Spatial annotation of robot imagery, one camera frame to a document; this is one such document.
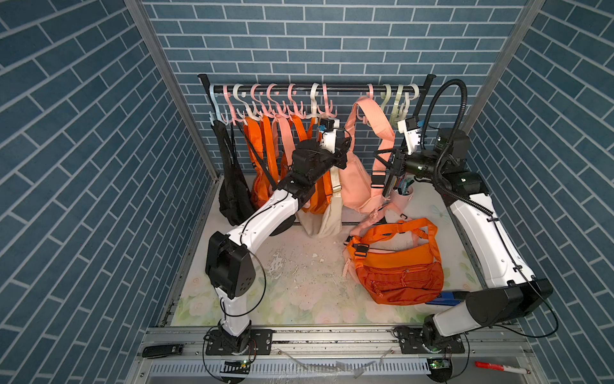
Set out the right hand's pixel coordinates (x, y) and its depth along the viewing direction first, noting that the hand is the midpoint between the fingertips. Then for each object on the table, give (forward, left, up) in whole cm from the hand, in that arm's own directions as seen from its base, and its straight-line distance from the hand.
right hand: (379, 155), depth 67 cm
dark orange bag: (-22, -13, -37) cm, 45 cm away
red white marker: (-42, -37, -42) cm, 70 cm away
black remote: (-47, +60, -39) cm, 85 cm away
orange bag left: (+5, +36, -8) cm, 37 cm away
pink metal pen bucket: (+14, -17, -35) cm, 42 cm away
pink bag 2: (-2, -16, -44) cm, 46 cm away
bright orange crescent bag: (-15, +1, -33) cm, 36 cm away
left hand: (+6, +6, 0) cm, 8 cm away
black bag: (-4, +46, -20) cm, 50 cm away
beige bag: (-4, +13, -29) cm, 32 cm away
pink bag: (+7, +2, -16) cm, 18 cm away
